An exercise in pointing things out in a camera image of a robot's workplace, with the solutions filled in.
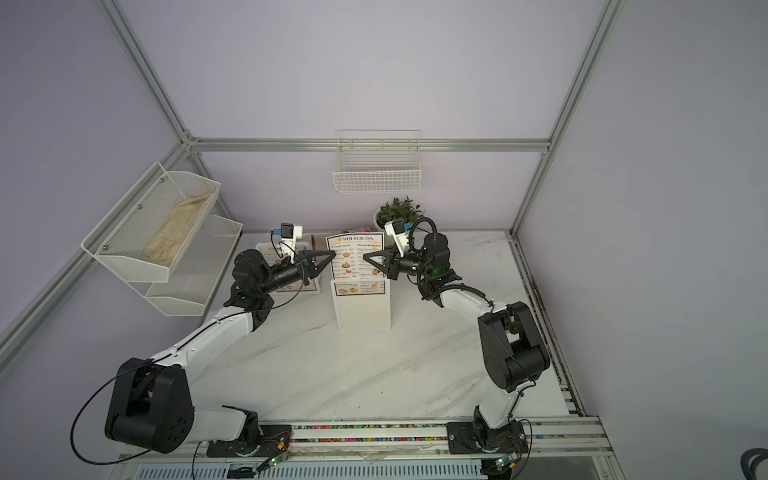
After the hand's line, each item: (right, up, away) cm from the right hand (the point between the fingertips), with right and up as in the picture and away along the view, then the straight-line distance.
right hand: (367, 260), depth 79 cm
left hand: (-8, +1, -4) cm, 9 cm away
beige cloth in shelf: (-53, +7, -1) cm, 53 cm away
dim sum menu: (-4, -4, +1) cm, 6 cm away
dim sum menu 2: (-22, +1, -8) cm, 23 cm away
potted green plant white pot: (+7, +18, +25) cm, 32 cm away
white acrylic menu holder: (-1, -15, +7) cm, 17 cm away
